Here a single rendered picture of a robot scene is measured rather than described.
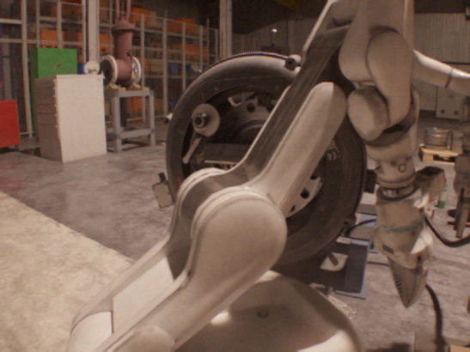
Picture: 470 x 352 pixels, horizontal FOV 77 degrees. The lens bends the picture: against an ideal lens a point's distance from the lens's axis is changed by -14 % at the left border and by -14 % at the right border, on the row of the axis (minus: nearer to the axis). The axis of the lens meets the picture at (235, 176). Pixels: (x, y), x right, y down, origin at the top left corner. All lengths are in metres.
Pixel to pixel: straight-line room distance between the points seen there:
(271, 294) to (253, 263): 0.37
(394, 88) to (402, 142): 0.07
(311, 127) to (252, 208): 0.18
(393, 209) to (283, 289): 0.51
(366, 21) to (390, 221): 0.28
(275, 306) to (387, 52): 0.71
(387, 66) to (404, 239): 0.25
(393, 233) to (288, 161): 0.22
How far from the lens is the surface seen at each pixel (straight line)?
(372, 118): 0.44
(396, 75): 0.44
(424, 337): 1.41
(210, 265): 0.55
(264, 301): 0.94
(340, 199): 1.06
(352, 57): 0.46
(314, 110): 0.61
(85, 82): 4.92
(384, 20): 0.46
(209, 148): 1.17
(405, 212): 0.51
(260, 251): 0.57
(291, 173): 0.61
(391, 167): 0.49
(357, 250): 1.48
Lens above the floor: 0.85
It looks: 14 degrees down
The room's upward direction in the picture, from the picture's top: straight up
